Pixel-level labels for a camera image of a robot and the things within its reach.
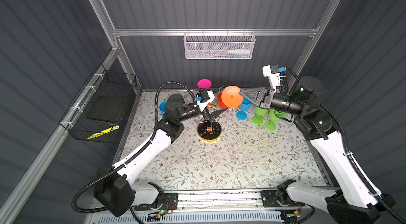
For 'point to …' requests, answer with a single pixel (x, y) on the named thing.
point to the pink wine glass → (204, 83)
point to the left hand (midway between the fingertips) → (222, 97)
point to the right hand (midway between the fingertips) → (242, 97)
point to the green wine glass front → (257, 119)
